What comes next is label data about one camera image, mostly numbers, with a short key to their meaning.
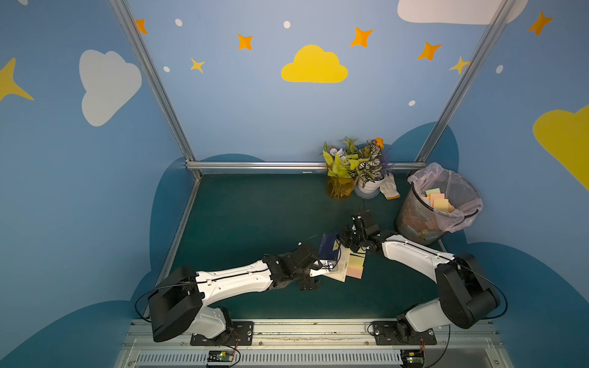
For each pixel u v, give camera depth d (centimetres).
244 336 73
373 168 91
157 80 85
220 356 72
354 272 86
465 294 44
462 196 86
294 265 60
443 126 99
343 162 97
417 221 86
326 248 95
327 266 68
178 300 41
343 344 73
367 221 71
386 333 75
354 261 90
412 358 72
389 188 116
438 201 93
